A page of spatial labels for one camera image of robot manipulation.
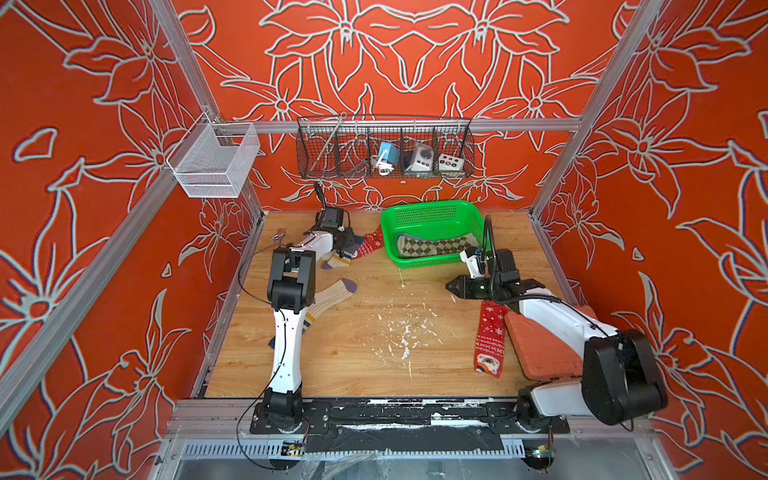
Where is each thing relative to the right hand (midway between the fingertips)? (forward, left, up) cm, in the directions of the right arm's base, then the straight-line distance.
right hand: (444, 285), depth 86 cm
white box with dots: (+34, -3, +18) cm, 39 cm away
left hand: (+27, +32, -10) cm, 43 cm away
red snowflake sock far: (+23, +23, -9) cm, 34 cm away
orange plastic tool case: (-17, -25, -7) cm, 31 cm away
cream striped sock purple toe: (+1, +37, -10) cm, 38 cm away
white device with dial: (+33, +6, +21) cm, 40 cm away
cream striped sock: (+12, +32, -3) cm, 34 cm away
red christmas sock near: (-11, -14, -10) cm, 20 cm away
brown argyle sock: (+21, +9, -8) cm, 24 cm away
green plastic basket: (+27, 0, -7) cm, 28 cm away
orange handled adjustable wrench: (+25, +59, -8) cm, 65 cm away
